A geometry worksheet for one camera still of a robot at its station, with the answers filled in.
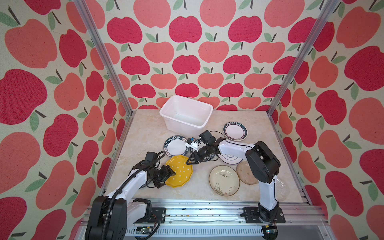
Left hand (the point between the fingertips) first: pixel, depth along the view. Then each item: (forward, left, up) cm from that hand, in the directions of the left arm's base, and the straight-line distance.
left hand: (174, 177), depth 84 cm
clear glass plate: (-7, -61, -3) cm, 61 cm away
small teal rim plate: (+35, -42, -2) cm, 55 cm away
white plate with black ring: (+12, -34, -2) cm, 36 cm away
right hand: (+9, -9, +2) cm, 13 cm away
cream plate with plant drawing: (-2, -29, -2) cm, 29 cm away
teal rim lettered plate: (+24, +1, -4) cm, 25 cm away
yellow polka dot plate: (+3, -5, 0) cm, 6 cm away
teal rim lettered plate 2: (+13, -22, -2) cm, 26 cm away
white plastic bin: (+50, -6, -1) cm, 50 cm away
